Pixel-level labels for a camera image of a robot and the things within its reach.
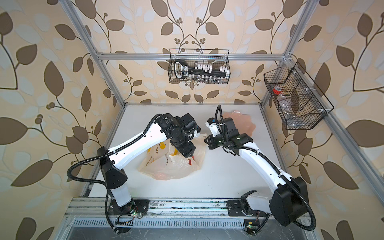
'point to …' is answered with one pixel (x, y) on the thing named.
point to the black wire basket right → (293, 99)
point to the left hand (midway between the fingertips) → (189, 150)
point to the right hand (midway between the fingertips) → (206, 141)
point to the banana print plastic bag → (162, 162)
